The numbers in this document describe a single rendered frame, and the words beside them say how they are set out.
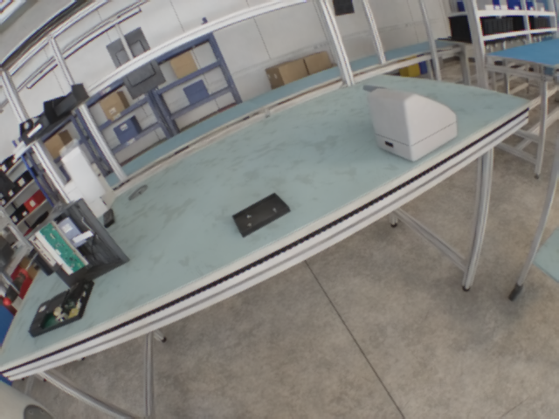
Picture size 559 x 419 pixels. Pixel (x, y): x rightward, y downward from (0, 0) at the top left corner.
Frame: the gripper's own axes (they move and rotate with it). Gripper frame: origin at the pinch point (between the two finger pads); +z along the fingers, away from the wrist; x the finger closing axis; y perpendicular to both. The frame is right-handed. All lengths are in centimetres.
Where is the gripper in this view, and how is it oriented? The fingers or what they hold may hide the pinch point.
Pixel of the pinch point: (16, 294)
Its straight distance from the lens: 63.5
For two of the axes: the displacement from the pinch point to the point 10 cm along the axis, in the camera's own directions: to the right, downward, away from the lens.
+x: -9.3, 3.4, -1.2
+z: 2.3, 8.2, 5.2
